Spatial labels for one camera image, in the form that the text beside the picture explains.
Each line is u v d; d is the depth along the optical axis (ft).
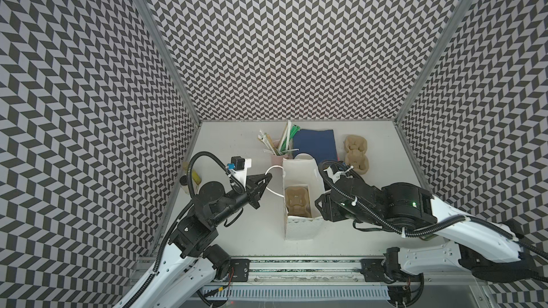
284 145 3.10
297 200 2.92
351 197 1.29
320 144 3.34
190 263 1.51
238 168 1.74
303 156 2.89
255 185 1.89
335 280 2.37
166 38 2.91
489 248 1.25
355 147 3.35
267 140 2.83
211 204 1.50
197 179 3.02
